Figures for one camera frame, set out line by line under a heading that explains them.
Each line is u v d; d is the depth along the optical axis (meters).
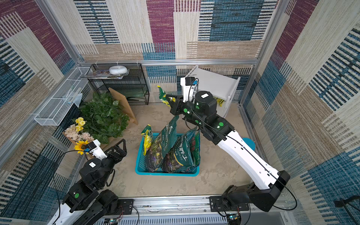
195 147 0.74
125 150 0.64
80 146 0.69
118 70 0.87
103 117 0.81
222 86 0.83
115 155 0.60
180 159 0.70
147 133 0.82
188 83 0.51
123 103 0.89
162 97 0.60
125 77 0.85
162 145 0.75
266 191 0.38
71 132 0.74
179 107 0.52
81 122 0.70
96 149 0.59
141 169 0.81
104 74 0.90
